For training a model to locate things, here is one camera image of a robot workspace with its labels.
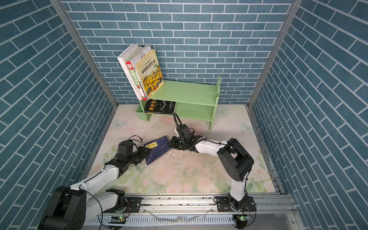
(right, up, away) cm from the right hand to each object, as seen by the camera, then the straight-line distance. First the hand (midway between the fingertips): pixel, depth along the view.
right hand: (166, 144), depth 88 cm
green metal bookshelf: (+18, +28, -1) cm, 33 cm away
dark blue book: (-6, -4, +3) cm, 8 cm away
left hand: (-9, -4, 0) cm, 10 cm away
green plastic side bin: (-23, +20, +19) cm, 36 cm away
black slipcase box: (-7, +24, +11) cm, 27 cm away
